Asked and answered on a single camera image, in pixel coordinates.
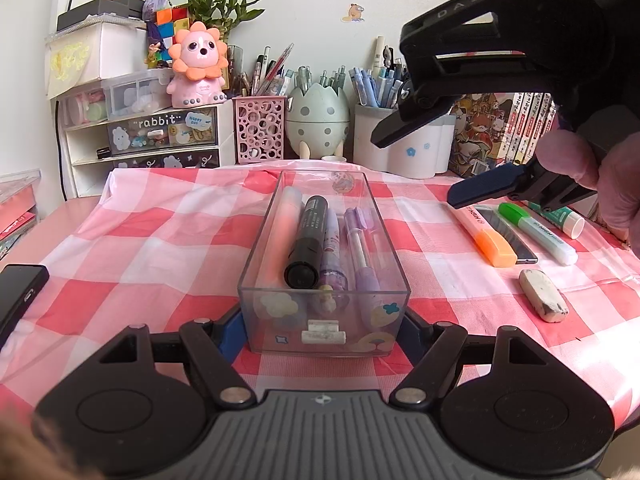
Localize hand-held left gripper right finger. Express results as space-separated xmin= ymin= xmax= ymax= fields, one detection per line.
xmin=390 ymin=307 xmax=545 ymax=409

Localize clear plastic organizer tray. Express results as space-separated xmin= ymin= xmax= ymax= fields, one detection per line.
xmin=237 ymin=170 xmax=412 ymax=358

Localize pink lion toy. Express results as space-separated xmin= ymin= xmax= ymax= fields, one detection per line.
xmin=166 ymin=21 xmax=231 ymax=109

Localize bunch of slim pens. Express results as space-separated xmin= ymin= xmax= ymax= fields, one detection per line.
xmin=240 ymin=42 xmax=296 ymax=98

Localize dark grey box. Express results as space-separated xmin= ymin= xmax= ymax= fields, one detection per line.
xmin=56 ymin=0 xmax=147 ymax=32

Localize person's right hand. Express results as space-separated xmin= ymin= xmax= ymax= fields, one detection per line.
xmin=537 ymin=129 xmax=640 ymax=247

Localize colourful puzzle cube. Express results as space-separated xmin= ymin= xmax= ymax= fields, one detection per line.
xmin=147 ymin=4 xmax=193 ymax=41

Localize pale pink marker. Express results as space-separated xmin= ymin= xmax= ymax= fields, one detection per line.
xmin=272 ymin=186 xmax=306 ymax=281

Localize red checkered tablecloth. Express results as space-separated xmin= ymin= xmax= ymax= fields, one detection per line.
xmin=0 ymin=162 xmax=640 ymax=436

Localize bamboo plant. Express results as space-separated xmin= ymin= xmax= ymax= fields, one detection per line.
xmin=187 ymin=0 xmax=248 ymax=43

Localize white storage box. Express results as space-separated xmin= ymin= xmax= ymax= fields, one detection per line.
xmin=46 ymin=22 xmax=151 ymax=100

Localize grey flower-shaped pen holder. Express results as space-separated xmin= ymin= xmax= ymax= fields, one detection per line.
xmin=352 ymin=102 xmax=456 ymax=178

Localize red striped spine comic book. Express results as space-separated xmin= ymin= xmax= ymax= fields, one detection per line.
xmin=525 ymin=92 xmax=549 ymax=163

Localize small colourful figurine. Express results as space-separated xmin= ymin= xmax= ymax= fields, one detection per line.
xmin=145 ymin=40 xmax=171 ymax=68

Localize green and white glue stick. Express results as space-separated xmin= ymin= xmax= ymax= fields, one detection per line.
xmin=525 ymin=200 xmax=586 ymax=240

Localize black marker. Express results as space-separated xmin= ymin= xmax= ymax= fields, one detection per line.
xmin=284 ymin=195 xmax=330 ymax=288

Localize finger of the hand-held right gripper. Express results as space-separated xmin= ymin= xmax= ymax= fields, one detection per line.
xmin=446 ymin=152 xmax=601 ymax=212
xmin=371 ymin=91 xmax=456 ymax=150

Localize glass vase with brown pebbles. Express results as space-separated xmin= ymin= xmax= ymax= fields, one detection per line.
xmin=225 ymin=44 xmax=246 ymax=97

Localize orange highlighter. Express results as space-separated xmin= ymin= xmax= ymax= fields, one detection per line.
xmin=452 ymin=204 xmax=518 ymax=267

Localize black phone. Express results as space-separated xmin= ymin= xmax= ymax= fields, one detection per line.
xmin=0 ymin=264 xmax=51 ymax=343

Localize green egg-shaped pen holder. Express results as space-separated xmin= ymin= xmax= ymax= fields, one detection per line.
xmin=286 ymin=82 xmax=351 ymax=161

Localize purple mechanical pencil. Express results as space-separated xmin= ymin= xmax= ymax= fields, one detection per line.
xmin=344 ymin=206 xmax=383 ymax=293

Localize bunch of blue and pink pens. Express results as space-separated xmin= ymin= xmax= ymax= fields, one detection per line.
xmin=347 ymin=35 xmax=416 ymax=110

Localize pink spine comic book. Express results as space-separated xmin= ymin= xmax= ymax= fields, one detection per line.
xmin=447 ymin=94 xmax=523 ymax=178

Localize printed pen with charm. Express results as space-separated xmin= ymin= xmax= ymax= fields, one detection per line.
xmin=317 ymin=207 xmax=348 ymax=311

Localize clear small drawer box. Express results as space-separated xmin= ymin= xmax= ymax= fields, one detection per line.
xmin=59 ymin=69 xmax=176 ymax=128

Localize bunch of grey-green pens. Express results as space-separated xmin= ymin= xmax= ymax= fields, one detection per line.
xmin=292 ymin=65 xmax=348 ymax=98

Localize white drawer organizer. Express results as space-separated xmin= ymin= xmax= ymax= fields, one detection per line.
xmin=59 ymin=100 xmax=237 ymax=198

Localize small white refill pieces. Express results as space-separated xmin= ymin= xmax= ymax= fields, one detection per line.
xmin=301 ymin=319 xmax=347 ymax=345

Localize white eraser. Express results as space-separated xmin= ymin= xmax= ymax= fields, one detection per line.
xmin=519 ymin=268 xmax=570 ymax=322

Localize stack of pink books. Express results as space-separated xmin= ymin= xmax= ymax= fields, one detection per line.
xmin=0 ymin=170 xmax=42 ymax=258

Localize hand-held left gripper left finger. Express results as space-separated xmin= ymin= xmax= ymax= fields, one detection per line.
xmin=97 ymin=307 xmax=257 ymax=409

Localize pink mesh pen holder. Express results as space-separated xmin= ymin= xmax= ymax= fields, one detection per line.
xmin=232 ymin=96 xmax=287 ymax=165

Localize green highlighter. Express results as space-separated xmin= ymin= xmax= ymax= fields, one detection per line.
xmin=498 ymin=202 xmax=578 ymax=266

